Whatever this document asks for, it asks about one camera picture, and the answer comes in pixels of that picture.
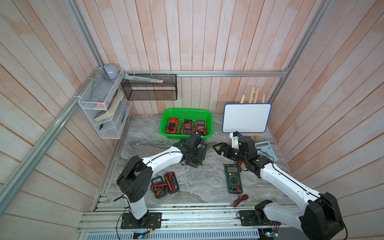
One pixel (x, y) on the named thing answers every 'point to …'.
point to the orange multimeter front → (200, 126)
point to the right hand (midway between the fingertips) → (217, 147)
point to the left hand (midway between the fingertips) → (198, 153)
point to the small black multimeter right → (172, 184)
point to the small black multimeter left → (158, 186)
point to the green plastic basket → (179, 123)
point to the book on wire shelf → (110, 111)
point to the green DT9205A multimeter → (193, 162)
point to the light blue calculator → (264, 148)
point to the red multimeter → (171, 128)
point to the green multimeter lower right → (233, 177)
